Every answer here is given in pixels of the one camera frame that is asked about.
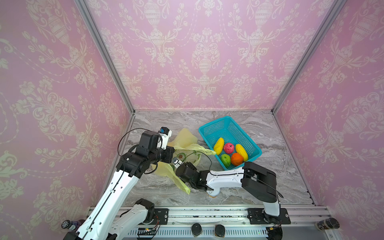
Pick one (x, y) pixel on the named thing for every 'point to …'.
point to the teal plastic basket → (231, 132)
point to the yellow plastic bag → (187, 149)
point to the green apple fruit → (226, 160)
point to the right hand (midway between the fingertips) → (181, 165)
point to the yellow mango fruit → (218, 146)
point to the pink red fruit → (229, 148)
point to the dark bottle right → (328, 223)
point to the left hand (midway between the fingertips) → (174, 151)
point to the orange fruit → (237, 159)
